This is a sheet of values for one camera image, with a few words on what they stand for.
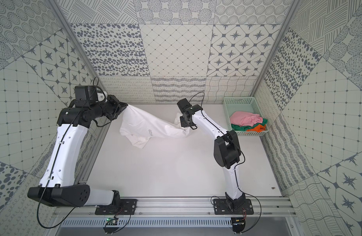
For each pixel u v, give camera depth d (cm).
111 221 72
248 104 118
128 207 75
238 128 99
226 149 53
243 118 100
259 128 93
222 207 73
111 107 60
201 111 65
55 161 40
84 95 49
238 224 72
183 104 75
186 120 76
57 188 38
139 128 82
